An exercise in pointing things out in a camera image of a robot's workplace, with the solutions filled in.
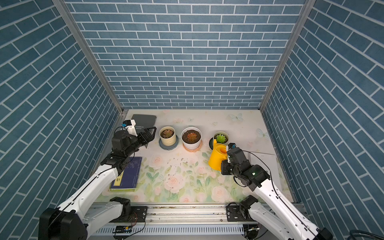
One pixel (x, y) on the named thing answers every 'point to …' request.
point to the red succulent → (192, 136)
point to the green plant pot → (223, 133)
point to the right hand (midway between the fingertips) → (223, 164)
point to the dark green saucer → (211, 143)
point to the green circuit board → (125, 229)
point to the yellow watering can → (219, 154)
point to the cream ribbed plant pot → (168, 141)
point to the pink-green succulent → (167, 133)
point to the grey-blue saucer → (168, 147)
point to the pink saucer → (199, 147)
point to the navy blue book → (126, 181)
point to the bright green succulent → (220, 138)
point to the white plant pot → (191, 145)
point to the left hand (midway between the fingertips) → (155, 130)
